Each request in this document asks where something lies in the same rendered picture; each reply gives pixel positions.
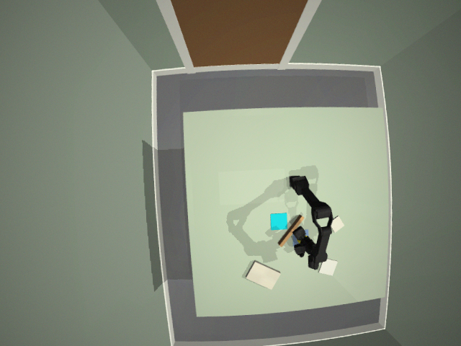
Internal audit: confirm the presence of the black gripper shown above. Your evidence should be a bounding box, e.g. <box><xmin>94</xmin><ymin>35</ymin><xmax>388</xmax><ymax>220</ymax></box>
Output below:
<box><xmin>292</xmin><ymin>226</ymin><xmax>314</xmax><ymax>249</ymax></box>

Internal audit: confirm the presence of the beige rectangular block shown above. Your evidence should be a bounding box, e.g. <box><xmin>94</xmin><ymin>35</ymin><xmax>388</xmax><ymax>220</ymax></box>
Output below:
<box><xmin>246</xmin><ymin>260</ymin><xmax>281</xmax><ymax>289</ymax></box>

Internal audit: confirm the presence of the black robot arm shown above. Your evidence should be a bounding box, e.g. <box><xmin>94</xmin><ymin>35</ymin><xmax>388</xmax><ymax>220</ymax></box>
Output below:
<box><xmin>290</xmin><ymin>176</ymin><xmax>334</xmax><ymax>270</ymax></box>

